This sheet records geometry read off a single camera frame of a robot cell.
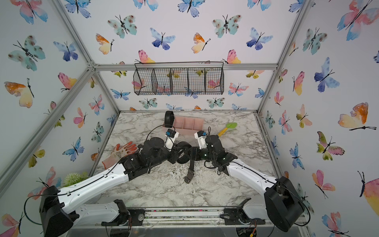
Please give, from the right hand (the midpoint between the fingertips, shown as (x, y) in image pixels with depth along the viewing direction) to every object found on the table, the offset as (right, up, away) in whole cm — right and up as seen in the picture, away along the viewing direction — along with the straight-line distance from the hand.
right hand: (188, 150), depth 78 cm
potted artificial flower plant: (-54, -12, -7) cm, 56 cm away
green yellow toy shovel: (+29, +13, +33) cm, 46 cm away
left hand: (-2, +3, -5) cm, 6 cm away
